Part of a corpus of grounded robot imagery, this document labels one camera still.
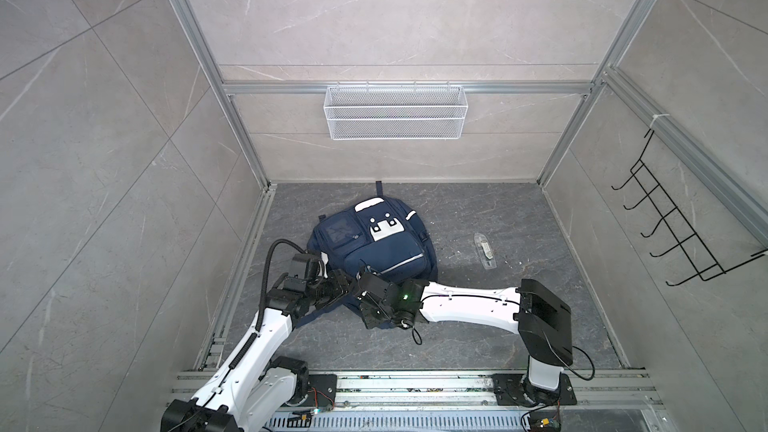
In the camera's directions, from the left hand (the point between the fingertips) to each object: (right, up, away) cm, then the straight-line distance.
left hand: (350, 277), depth 81 cm
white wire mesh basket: (+11, +52, +20) cm, 57 cm away
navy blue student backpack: (+7, +11, +13) cm, 18 cm away
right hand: (+4, -9, -1) cm, 10 cm away
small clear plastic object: (+43, +5, +17) cm, 46 cm away
